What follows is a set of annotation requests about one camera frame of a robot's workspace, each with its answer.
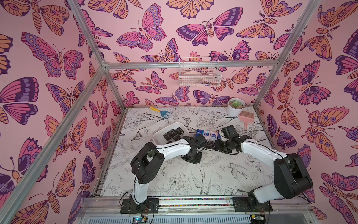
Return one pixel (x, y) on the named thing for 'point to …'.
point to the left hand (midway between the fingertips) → (198, 161)
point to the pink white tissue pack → (207, 134)
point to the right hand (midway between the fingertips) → (213, 148)
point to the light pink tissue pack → (214, 136)
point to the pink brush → (246, 117)
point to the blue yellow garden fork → (163, 113)
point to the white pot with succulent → (235, 106)
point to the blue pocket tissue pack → (198, 132)
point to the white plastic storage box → (158, 138)
